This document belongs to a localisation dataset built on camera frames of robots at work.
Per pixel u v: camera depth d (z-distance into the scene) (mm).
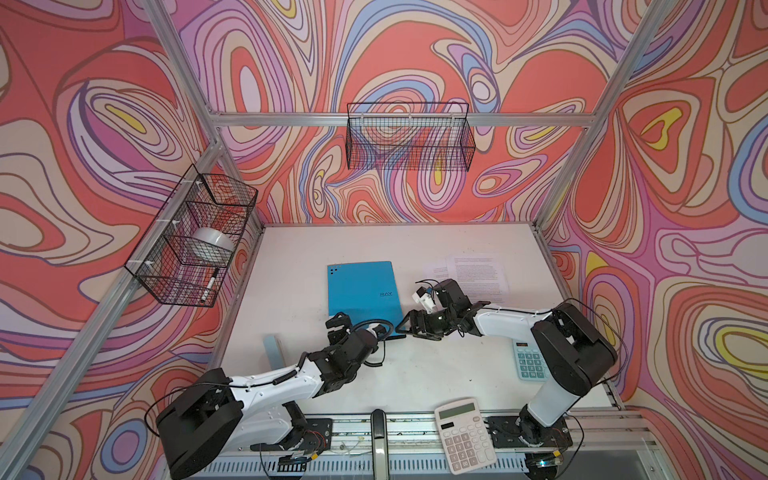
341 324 767
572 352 470
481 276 1048
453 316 722
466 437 718
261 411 476
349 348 644
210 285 721
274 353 823
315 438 725
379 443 692
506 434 730
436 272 1052
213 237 739
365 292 984
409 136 964
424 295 843
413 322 784
